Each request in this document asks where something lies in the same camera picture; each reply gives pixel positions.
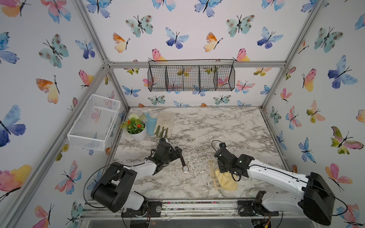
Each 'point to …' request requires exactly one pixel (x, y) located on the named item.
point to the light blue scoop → (151, 124)
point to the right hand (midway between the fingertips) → (223, 161)
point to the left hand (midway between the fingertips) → (179, 151)
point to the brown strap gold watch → (185, 168)
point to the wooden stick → (213, 175)
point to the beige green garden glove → (165, 122)
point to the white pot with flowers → (136, 127)
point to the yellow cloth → (226, 181)
